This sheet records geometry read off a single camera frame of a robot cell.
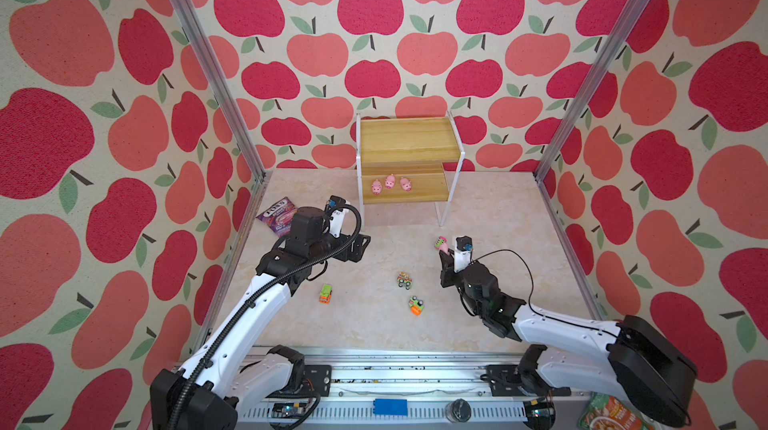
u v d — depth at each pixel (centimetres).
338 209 66
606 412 69
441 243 82
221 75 92
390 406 69
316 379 75
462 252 71
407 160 80
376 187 93
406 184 94
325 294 86
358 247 69
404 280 90
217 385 39
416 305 86
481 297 64
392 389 73
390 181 95
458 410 62
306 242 57
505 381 73
